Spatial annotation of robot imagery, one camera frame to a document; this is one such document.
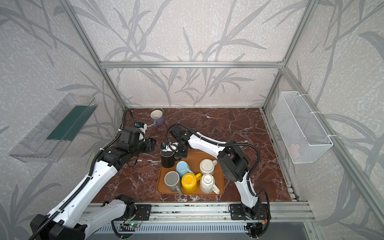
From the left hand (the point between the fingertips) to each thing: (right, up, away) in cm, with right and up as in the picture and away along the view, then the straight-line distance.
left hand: (154, 136), depth 78 cm
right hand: (+11, -8, +13) cm, 18 cm away
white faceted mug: (+27, -23, -5) cm, 36 cm away
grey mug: (+10, -22, -4) cm, 24 cm away
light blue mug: (+15, -17, +1) cm, 23 cm away
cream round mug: (+28, -17, +5) cm, 33 cm away
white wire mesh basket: (+67, +1, -17) cm, 69 cm away
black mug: (+5, -14, +7) cm, 16 cm away
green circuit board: (-10, -42, -7) cm, 44 cm away
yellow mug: (+18, -23, -3) cm, 29 cm away
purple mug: (-8, +13, +31) cm, 35 cm away
